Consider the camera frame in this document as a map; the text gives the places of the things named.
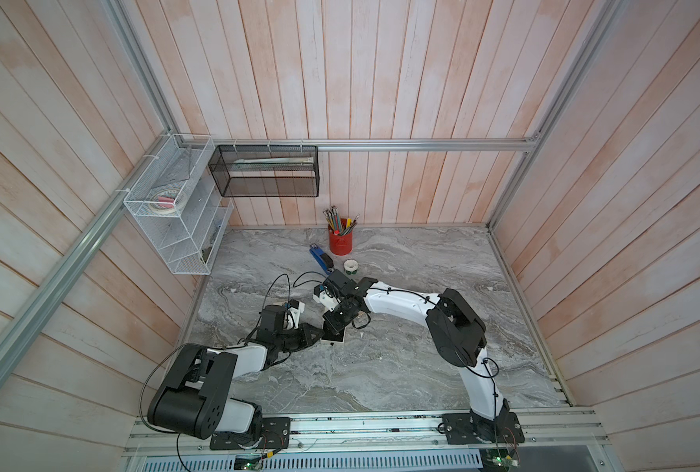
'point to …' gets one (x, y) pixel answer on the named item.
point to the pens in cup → (337, 225)
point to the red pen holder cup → (340, 244)
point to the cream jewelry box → (334, 333)
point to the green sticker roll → (350, 266)
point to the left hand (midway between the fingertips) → (322, 337)
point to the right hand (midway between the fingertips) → (328, 325)
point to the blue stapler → (323, 259)
